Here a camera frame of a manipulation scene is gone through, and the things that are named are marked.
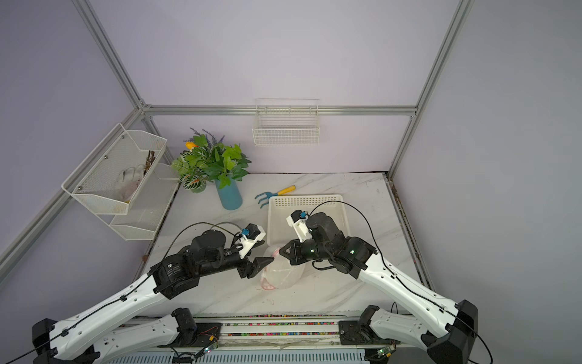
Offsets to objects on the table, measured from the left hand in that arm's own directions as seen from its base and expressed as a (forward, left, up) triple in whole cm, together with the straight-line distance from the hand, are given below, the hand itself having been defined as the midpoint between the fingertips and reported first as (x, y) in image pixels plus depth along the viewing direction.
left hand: (264, 251), depth 68 cm
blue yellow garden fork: (+42, +5, -22) cm, 47 cm away
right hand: (0, -6, -2) cm, 6 cm away
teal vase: (+34, +21, -14) cm, 42 cm away
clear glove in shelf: (+23, +50, +6) cm, 55 cm away
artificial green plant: (+32, +24, +9) cm, 41 cm away
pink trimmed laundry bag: (-5, -5, -6) cm, 9 cm away
